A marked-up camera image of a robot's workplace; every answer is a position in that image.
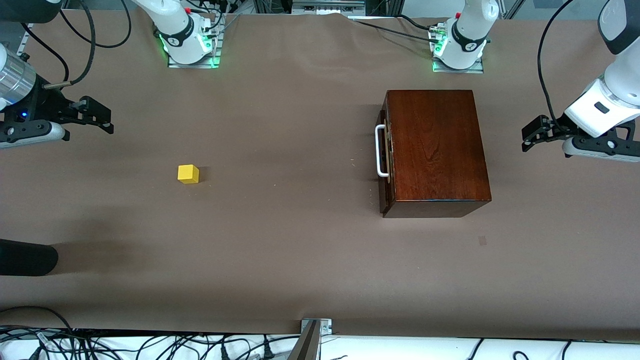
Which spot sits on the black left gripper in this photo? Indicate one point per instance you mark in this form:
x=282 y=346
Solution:
x=558 y=127

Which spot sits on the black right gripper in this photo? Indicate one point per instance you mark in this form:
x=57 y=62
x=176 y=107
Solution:
x=46 y=105

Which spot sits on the yellow wooden block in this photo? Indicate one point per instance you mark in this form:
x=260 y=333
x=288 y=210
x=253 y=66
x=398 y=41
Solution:
x=188 y=174

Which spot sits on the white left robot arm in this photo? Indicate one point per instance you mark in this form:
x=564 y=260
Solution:
x=467 y=35

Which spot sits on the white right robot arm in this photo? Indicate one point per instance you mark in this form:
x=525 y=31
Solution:
x=175 y=30

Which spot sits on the dark brown wooden cabinet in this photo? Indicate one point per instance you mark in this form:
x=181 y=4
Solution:
x=440 y=145

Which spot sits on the aluminium profile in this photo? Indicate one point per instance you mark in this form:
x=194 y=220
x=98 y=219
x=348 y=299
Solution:
x=512 y=9

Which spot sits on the black cylinder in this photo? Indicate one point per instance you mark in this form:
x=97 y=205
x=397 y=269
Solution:
x=25 y=257

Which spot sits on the brown paper table cover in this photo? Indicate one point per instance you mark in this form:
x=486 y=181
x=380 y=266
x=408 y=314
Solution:
x=250 y=250

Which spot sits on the grey metal bar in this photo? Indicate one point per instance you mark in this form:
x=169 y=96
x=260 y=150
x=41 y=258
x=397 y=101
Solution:
x=306 y=346

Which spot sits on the aluminium arm base plate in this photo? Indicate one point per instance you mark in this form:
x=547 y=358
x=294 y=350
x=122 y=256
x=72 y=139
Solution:
x=195 y=65
x=457 y=70

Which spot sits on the perforated aluminium rail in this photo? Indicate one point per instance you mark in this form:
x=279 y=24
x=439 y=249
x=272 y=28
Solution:
x=24 y=42

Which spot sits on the aluminium frame structure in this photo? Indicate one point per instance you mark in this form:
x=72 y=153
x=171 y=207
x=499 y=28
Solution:
x=260 y=6

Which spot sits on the silver mounting bracket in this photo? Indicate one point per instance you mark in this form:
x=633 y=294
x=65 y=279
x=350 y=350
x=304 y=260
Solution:
x=324 y=325

